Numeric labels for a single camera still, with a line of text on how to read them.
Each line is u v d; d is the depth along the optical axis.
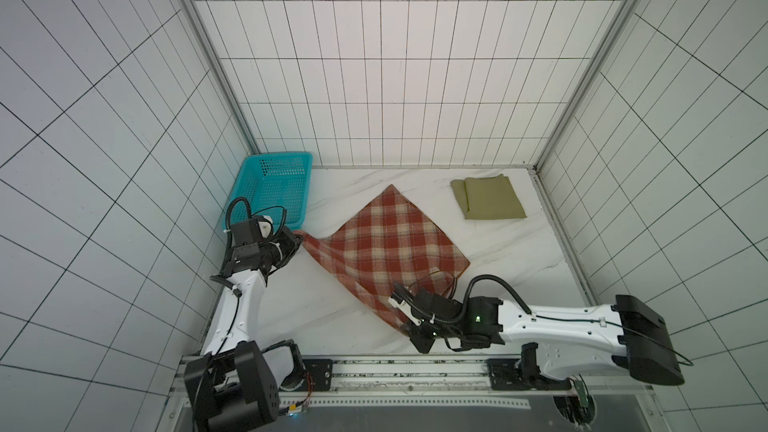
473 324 0.53
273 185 1.14
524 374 0.65
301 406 0.68
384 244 0.97
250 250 0.62
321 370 0.74
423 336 0.63
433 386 0.73
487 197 1.09
